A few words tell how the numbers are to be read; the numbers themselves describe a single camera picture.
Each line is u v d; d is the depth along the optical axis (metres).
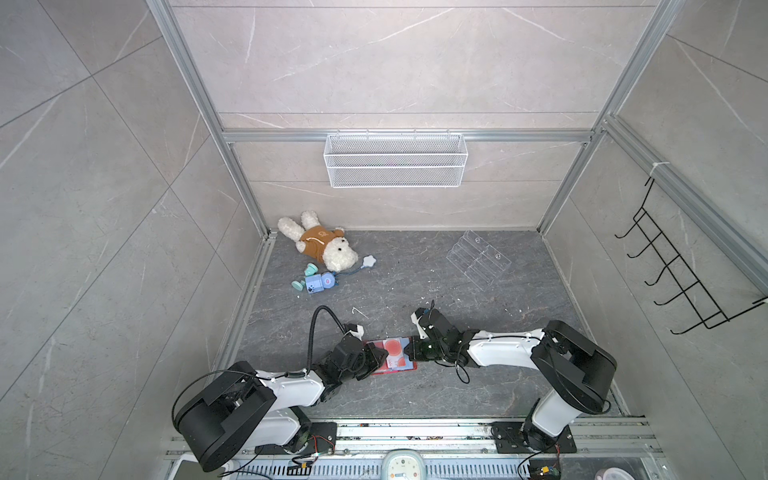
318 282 0.98
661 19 0.69
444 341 0.69
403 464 0.68
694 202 0.61
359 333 0.83
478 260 1.04
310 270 1.04
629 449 0.73
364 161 1.01
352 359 0.69
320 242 1.04
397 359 0.86
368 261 1.09
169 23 0.69
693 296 0.65
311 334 0.69
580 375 0.45
